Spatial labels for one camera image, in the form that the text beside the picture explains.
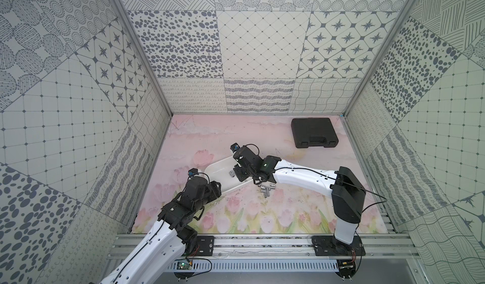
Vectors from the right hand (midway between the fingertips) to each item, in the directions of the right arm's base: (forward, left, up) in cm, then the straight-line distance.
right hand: (241, 167), depth 84 cm
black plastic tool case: (+28, -40, -8) cm, 50 cm away
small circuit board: (-36, +22, -13) cm, 44 cm away
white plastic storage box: (+3, +10, -10) cm, 15 cm away
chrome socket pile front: (-6, -12, -11) cm, 17 cm away
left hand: (-8, +11, 0) cm, 13 cm away
